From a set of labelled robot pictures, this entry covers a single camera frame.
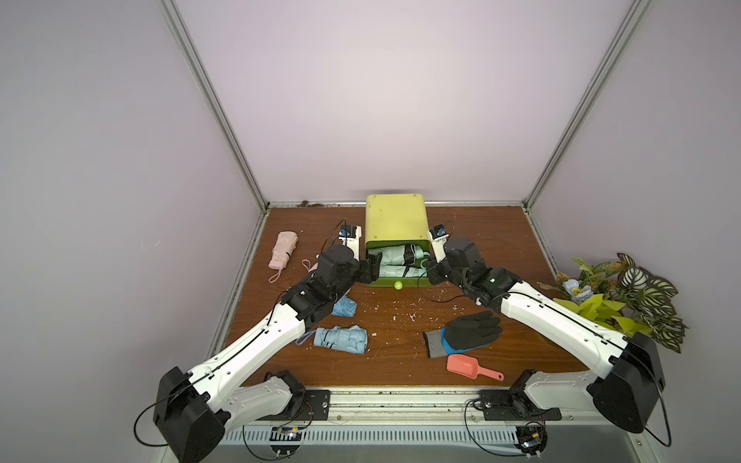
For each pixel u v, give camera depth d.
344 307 0.85
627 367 0.39
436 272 0.70
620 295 0.71
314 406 0.73
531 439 0.70
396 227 0.85
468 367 0.79
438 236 0.68
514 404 0.65
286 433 0.71
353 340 0.80
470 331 0.84
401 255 0.81
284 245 1.04
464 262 0.57
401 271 0.77
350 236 0.63
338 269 0.54
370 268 0.65
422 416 0.73
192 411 0.37
